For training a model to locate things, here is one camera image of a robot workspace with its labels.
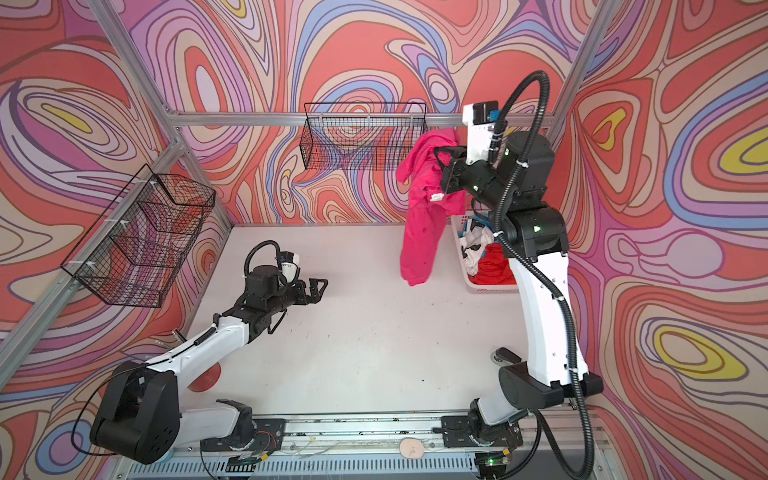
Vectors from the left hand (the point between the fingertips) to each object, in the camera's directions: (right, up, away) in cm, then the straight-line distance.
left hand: (320, 280), depth 86 cm
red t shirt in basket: (+55, +3, +11) cm, 56 cm away
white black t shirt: (+51, +11, +19) cm, 55 cm away
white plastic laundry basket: (+47, +18, +26) cm, 57 cm away
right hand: (+29, +26, -29) cm, 49 cm away
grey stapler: (+52, -21, -4) cm, 56 cm away
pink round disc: (+25, -38, -17) cm, 49 cm away
